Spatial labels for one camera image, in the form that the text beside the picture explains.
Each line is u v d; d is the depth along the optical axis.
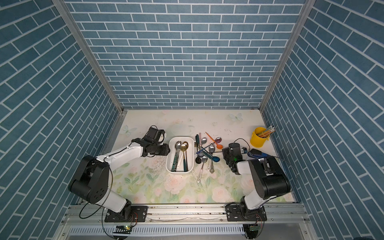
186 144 0.98
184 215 0.74
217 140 1.02
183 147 0.96
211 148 0.96
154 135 0.72
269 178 0.47
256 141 0.96
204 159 0.92
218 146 0.99
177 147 0.96
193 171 0.88
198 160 0.92
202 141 1.01
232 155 0.75
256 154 0.92
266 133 0.92
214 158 0.93
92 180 0.45
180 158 0.93
